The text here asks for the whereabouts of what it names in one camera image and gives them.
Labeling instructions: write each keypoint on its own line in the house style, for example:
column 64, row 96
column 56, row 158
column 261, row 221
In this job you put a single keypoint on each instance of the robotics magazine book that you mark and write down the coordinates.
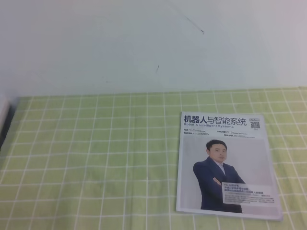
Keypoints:
column 225, row 167

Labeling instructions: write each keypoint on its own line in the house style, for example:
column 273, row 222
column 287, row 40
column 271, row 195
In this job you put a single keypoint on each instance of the green checkered tablecloth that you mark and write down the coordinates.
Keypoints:
column 109, row 162

